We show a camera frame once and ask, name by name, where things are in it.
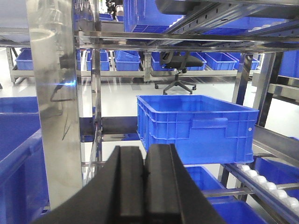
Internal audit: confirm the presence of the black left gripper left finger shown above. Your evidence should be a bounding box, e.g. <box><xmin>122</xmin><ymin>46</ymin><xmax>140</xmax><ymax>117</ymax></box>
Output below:
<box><xmin>32</xmin><ymin>146</ymin><xmax>145</xmax><ymax>224</ymax></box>

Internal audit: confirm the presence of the row of blue bins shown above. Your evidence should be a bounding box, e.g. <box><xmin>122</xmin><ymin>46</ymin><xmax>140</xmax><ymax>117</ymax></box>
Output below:
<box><xmin>15</xmin><ymin>48</ymin><xmax>261</xmax><ymax>72</ymax></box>

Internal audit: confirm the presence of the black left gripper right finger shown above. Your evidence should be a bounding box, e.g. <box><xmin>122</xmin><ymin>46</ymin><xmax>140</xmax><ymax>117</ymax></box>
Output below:
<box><xmin>144</xmin><ymin>143</ymin><xmax>226</xmax><ymax>224</ymax></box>

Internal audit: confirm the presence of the black office chair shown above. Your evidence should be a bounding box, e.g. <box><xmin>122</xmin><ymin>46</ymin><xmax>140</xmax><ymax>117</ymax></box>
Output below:
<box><xmin>154</xmin><ymin>51</ymin><xmax>204</xmax><ymax>95</ymax></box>

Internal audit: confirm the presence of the large blue plastic bin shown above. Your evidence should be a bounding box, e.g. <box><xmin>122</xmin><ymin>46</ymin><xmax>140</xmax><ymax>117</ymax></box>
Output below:
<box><xmin>0</xmin><ymin>97</ymin><xmax>51</xmax><ymax>224</ymax></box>
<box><xmin>136</xmin><ymin>94</ymin><xmax>260</xmax><ymax>165</ymax></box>

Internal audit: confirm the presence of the steel shelf rack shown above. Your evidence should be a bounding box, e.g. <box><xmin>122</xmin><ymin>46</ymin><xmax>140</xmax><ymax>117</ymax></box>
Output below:
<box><xmin>0</xmin><ymin>0</ymin><xmax>299</xmax><ymax>224</ymax></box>
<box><xmin>7</xmin><ymin>46</ymin><xmax>262</xmax><ymax>84</ymax></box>

